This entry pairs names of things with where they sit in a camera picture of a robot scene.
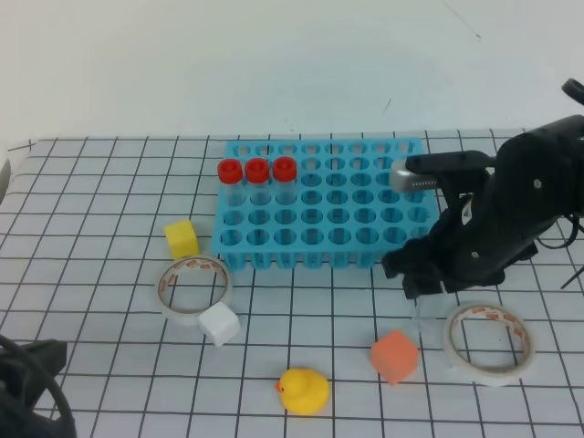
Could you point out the blue tube rack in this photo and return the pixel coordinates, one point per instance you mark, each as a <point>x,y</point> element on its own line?
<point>345,212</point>

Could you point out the white foam cube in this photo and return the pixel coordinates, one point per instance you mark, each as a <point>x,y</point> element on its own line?
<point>219,323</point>

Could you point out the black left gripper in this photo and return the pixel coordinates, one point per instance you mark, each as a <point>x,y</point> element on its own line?
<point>27,372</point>

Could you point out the yellow rubber duck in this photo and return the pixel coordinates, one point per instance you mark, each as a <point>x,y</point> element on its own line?
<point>303,391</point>

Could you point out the yellow foam cube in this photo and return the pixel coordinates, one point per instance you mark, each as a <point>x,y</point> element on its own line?
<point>182,239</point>

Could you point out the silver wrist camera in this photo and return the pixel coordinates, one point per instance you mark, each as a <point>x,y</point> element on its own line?
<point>452,172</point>

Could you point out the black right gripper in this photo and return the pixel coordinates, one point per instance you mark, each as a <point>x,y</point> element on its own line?
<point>490,223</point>

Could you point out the red capped clear tube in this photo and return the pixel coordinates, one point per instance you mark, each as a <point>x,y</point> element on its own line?
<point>427,311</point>

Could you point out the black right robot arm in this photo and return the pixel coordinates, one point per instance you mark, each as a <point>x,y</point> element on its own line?
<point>555,150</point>

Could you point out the orange foam cube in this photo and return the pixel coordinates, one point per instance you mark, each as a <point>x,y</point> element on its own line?
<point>394,357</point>

